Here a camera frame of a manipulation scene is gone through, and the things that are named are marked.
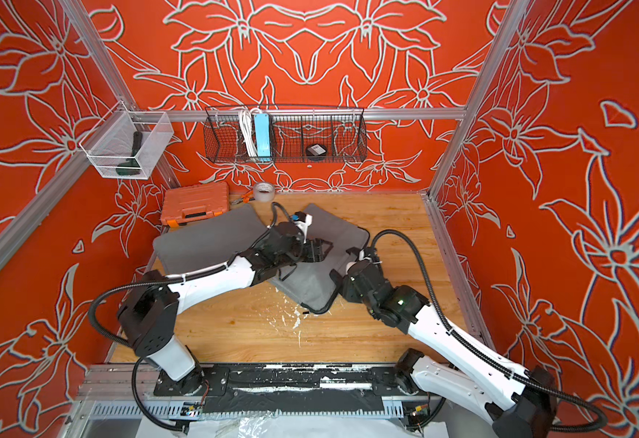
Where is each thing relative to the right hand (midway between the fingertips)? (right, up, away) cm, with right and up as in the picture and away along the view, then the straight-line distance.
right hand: (350, 280), depth 77 cm
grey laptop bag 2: (-12, -4, +9) cm, 15 cm away
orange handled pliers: (-40, +28, +41) cm, 64 cm away
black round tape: (-10, +43, +19) cm, 48 cm away
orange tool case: (-61, +25, +34) cm, 74 cm away
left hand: (-6, +10, +5) cm, 13 cm away
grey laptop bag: (-47, +10, +15) cm, 51 cm away
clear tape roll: (-33, +29, +40) cm, 60 cm away
